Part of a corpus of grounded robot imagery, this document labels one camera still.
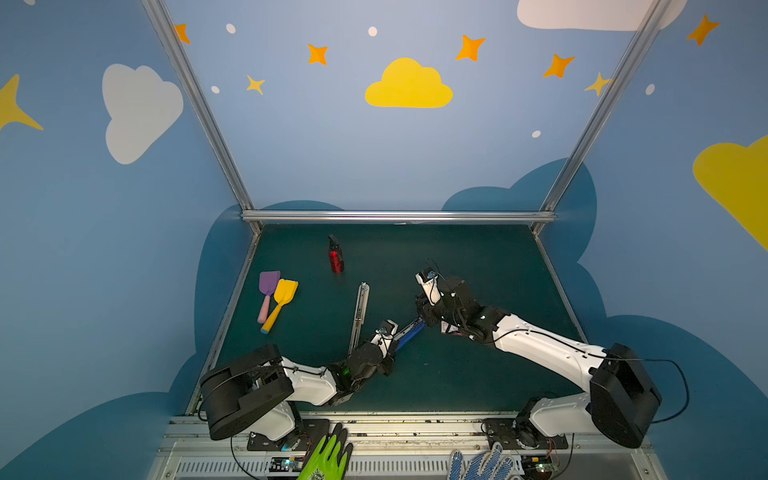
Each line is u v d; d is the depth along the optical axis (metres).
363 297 0.99
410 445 0.73
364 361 0.64
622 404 0.42
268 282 1.03
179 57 0.75
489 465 0.69
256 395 0.43
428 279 0.73
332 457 0.70
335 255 1.00
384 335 0.72
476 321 0.62
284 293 1.01
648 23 0.71
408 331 0.89
